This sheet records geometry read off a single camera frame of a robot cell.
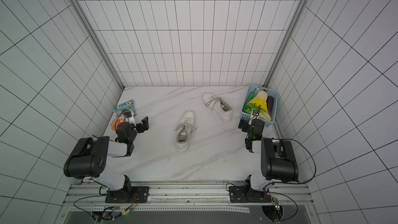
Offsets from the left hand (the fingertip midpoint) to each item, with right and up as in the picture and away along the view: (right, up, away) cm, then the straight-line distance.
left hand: (140, 120), depth 96 cm
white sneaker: (+29, -4, -10) cm, 31 cm away
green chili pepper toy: (+74, +14, +14) cm, 77 cm away
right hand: (+67, +2, -1) cm, 67 cm away
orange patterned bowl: (-15, -1, -1) cm, 15 cm away
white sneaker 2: (+50, +9, +2) cm, 51 cm away
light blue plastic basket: (+91, +17, +12) cm, 93 cm away
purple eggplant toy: (+87, +12, +10) cm, 89 cm away
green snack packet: (-13, +8, +10) cm, 18 cm away
